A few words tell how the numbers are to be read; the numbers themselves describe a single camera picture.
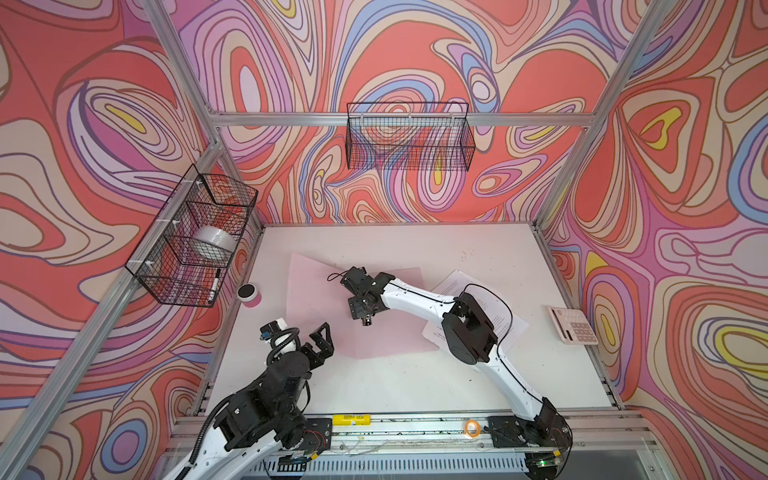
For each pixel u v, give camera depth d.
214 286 0.71
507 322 0.93
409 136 0.97
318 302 0.88
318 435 0.72
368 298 0.71
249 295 0.93
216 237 0.72
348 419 0.74
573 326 0.91
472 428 0.75
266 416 0.52
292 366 0.53
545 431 0.63
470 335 0.60
